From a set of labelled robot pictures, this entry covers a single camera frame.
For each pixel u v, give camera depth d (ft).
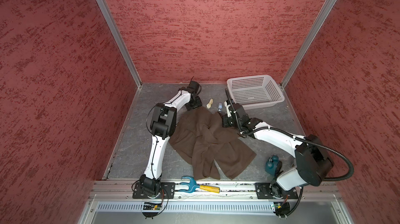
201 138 2.82
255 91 3.86
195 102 3.02
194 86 2.87
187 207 2.33
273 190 2.12
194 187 2.43
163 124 2.00
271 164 2.48
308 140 1.51
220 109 3.39
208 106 3.49
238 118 2.16
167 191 2.42
